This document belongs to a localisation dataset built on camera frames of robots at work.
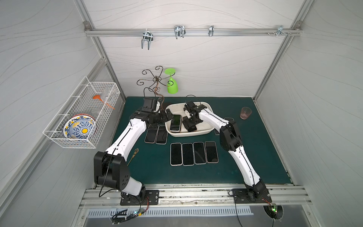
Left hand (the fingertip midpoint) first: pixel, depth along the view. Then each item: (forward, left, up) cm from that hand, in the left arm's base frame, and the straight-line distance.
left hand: (168, 117), depth 84 cm
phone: (-15, -12, -19) cm, 27 cm away
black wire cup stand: (+15, +9, +12) cm, 21 cm away
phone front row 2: (+3, -15, -17) cm, 23 cm away
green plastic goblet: (+16, -2, +12) cm, 20 cm away
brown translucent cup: (+19, -56, -16) cm, 62 cm away
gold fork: (-13, +22, -20) cm, 32 cm away
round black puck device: (-43, -58, -22) cm, 75 cm away
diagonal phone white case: (+14, -44, -19) cm, 50 cm away
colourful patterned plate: (-17, +37, +15) cm, 43 cm away
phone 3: (-2, +6, -18) cm, 19 cm away
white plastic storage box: (+5, -24, -19) cm, 31 cm away
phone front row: (-15, -5, -19) cm, 25 cm away
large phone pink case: (-14, -28, -18) cm, 36 cm away
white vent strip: (-45, -8, -20) cm, 50 cm away
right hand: (+10, -14, -19) cm, 26 cm away
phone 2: (+8, -3, -17) cm, 19 cm away
